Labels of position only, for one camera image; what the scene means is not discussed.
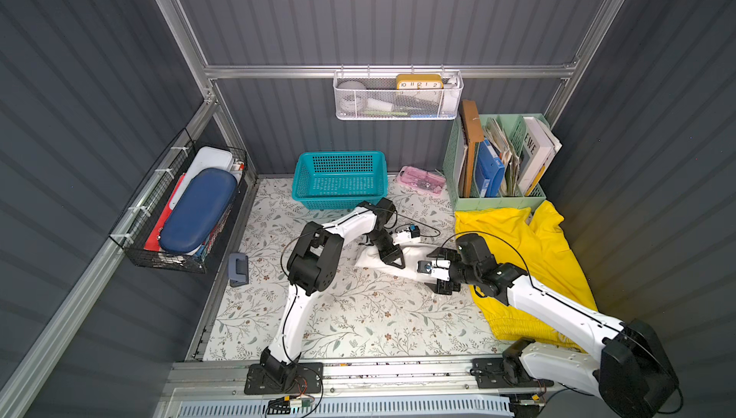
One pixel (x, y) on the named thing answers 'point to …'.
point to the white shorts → (411, 250)
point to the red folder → (153, 244)
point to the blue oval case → (211, 191)
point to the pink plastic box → (421, 178)
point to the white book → (540, 150)
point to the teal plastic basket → (339, 180)
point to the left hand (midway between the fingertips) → (402, 264)
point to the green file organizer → (506, 131)
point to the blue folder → (490, 169)
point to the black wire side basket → (141, 220)
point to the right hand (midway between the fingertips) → (437, 259)
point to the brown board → (474, 133)
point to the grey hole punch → (238, 269)
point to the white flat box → (203, 159)
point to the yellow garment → (534, 244)
